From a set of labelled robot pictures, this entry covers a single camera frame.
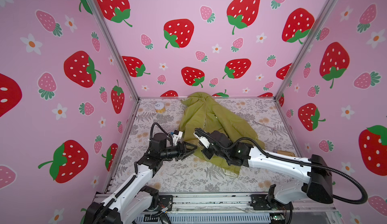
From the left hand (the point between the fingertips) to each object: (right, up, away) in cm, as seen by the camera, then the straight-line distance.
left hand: (195, 150), depth 73 cm
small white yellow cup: (-28, +22, +37) cm, 51 cm away
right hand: (+2, +4, +2) cm, 5 cm away
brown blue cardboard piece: (+54, -6, +15) cm, 56 cm away
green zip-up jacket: (+2, +19, +32) cm, 38 cm away
